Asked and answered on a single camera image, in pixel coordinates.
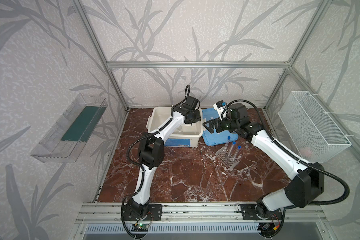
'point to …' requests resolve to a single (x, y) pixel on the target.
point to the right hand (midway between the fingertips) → (210, 117)
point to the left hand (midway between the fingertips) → (200, 113)
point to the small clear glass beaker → (179, 131)
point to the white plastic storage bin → (186, 135)
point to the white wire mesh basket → (315, 135)
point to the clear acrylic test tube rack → (226, 159)
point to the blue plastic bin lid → (215, 138)
